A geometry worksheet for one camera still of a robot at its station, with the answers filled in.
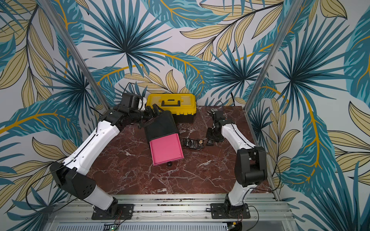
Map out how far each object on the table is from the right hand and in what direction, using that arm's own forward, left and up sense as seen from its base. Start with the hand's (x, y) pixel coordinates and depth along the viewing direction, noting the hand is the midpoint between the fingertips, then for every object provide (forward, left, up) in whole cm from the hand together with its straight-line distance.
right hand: (210, 137), depth 92 cm
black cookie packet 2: (0, +6, -8) cm, 10 cm away
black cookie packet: (+1, +12, -8) cm, 15 cm away
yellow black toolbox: (+21, +17, +8) cm, 28 cm away
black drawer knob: (-18, +25, +1) cm, 31 cm away
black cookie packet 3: (-4, +1, +1) cm, 5 cm away
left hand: (-1, +29, +21) cm, 36 cm away
